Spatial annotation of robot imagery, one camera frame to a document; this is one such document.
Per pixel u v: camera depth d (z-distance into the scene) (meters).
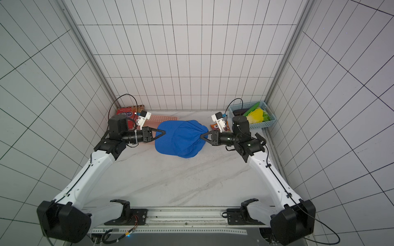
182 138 0.70
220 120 0.65
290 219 0.37
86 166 0.47
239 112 1.13
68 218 0.37
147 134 0.62
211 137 0.65
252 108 1.14
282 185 0.42
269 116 1.07
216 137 0.61
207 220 0.73
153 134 0.66
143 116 0.66
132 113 1.14
